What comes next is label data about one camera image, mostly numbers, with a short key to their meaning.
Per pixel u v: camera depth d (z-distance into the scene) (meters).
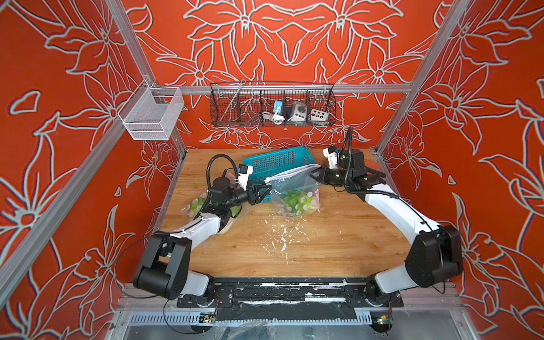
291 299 0.73
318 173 0.75
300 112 0.92
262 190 0.79
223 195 0.65
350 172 0.63
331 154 0.75
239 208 0.76
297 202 0.83
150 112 0.93
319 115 0.94
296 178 0.76
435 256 0.42
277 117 0.85
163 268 0.43
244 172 0.73
